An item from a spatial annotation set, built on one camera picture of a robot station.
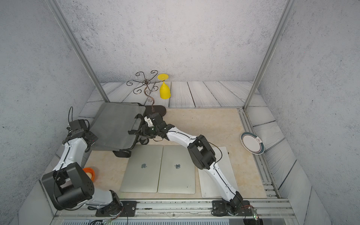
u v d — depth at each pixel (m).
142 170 0.86
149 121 0.87
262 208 0.74
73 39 0.81
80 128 0.65
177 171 0.85
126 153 0.91
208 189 0.79
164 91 1.01
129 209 0.73
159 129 0.76
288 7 0.70
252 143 1.01
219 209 0.73
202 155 0.59
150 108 1.13
